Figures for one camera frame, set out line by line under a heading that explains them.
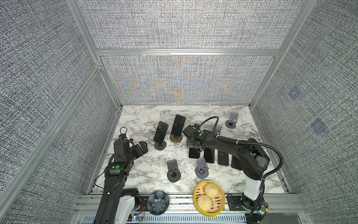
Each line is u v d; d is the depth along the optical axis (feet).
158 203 2.40
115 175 1.65
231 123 3.48
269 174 1.64
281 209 2.40
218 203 2.35
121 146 1.86
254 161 1.65
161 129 2.88
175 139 3.22
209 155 2.92
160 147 3.11
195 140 2.21
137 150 2.26
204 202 2.22
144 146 2.31
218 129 3.05
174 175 2.71
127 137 2.31
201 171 2.60
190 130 2.35
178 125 2.95
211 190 2.35
